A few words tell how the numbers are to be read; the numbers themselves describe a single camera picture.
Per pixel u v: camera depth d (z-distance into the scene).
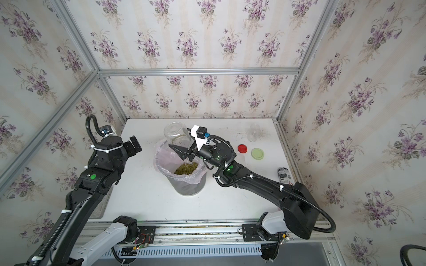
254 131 1.01
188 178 0.63
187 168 0.91
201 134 0.52
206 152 0.58
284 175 0.89
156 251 0.76
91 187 0.45
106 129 0.56
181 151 0.56
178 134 0.55
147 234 0.73
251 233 0.73
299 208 0.41
